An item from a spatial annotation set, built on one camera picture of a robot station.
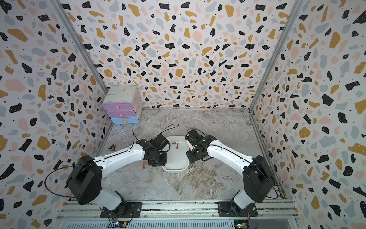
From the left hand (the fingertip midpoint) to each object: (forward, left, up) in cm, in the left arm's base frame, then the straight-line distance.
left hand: (166, 163), depth 85 cm
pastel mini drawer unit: (+36, +31, +15) cm, 50 cm away
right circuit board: (-30, -39, -7) cm, 49 cm away
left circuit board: (-29, +24, -7) cm, 38 cm away
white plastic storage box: (+6, -6, -4) cm, 9 cm away
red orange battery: (+15, -5, -5) cm, 16 cm away
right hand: (+2, -15, +3) cm, 16 cm away
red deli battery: (+1, +16, -6) cm, 17 cm away
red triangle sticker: (+14, +39, -5) cm, 42 cm away
